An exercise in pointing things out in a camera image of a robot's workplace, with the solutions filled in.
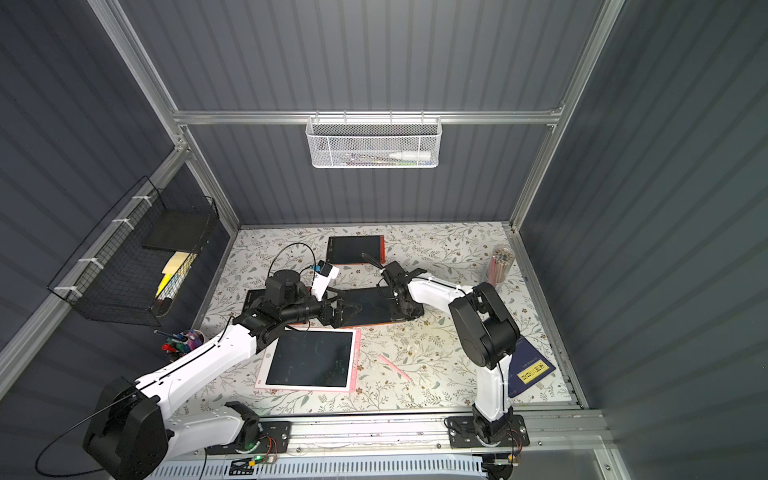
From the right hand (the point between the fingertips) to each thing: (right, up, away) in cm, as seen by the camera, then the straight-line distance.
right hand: (405, 315), depth 95 cm
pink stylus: (-3, -13, -10) cm, 16 cm away
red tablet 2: (-9, +2, +7) cm, 12 cm away
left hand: (-14, +7, -19) cm, 24 cm away
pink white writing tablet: (-28, -11, -8) cm, 31 cm away
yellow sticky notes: (-60, +18, -19) cm, 65 cm away
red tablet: (-20, +22, +18) cm, 35 cm away
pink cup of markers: (-58, -3, -19) cm, 61 cm away
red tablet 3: (-52, +6, +6) cm, 52 cm away
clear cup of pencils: (+28, +17, -8) cm, 34 cm away
